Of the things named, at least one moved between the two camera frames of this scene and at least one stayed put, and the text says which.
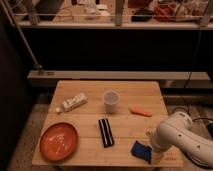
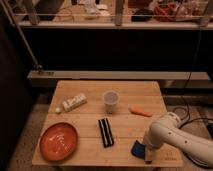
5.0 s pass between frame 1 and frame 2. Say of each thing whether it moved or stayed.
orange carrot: stayed
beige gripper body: moved
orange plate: stayed
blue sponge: stayed
